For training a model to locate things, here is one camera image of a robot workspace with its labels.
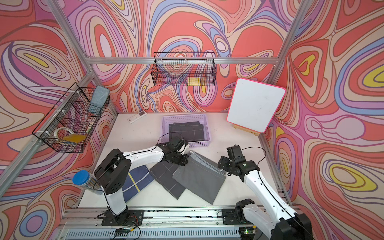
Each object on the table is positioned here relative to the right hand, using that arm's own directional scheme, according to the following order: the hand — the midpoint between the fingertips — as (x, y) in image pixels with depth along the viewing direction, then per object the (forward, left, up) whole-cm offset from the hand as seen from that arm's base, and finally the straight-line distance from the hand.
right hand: (225, 168), depth 82 cm
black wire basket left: (+16, +82, +22) cm, 86 cm away
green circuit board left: (-27, +53, -9) cm, 60 cm away
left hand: (+6, +20, -4) cm, 22 cm away
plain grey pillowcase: (-1, +13, -7) cm, 14 cm away
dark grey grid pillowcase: (+33, +20, -7) cm, 39 cm away
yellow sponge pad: (+45, +16, +27) cm, 55 cm away
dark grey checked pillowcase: (+1, +36, -5) cm, 36 cm away
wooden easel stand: (+26, -26, -4) cm, 37 cm away
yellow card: (+6, +71, +25) cm, 75 cm away
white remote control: (+47, +61, -3) cm, 77 cm away
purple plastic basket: (+41, +9, -3) cm, 42 cm away
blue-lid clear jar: (-8, +68, +13) cm, 70 cm away
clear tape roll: (+8, +79, +28) cm, 84 cm away
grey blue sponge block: (+32, +68, +28) cm, 81 cm away
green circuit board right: (-29, -9, -10) cm, 32 cm away
